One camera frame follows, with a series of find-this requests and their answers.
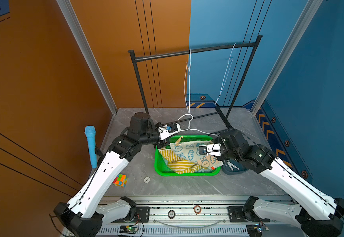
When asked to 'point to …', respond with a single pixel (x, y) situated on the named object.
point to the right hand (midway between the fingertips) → (214, 139)
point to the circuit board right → (254, 230)
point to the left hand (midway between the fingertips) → (175, 129)
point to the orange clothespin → (177, 142)
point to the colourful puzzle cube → (120, 180)
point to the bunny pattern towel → (189, 150)
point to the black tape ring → (174, 213)
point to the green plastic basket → (162, 168)
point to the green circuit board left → (128, 229)
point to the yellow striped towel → (178, 164)
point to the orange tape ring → (200, 209)
